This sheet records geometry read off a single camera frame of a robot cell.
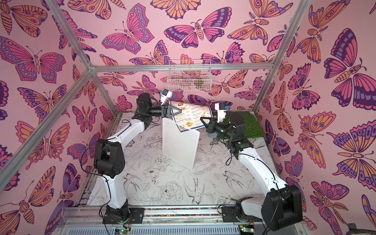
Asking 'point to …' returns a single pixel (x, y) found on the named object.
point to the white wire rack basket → (189, 75)
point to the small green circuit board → (123, 231)
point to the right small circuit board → (248, 228)
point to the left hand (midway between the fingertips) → (182, 113)
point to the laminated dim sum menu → (189, 118)
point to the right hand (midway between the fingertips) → (202, 117)
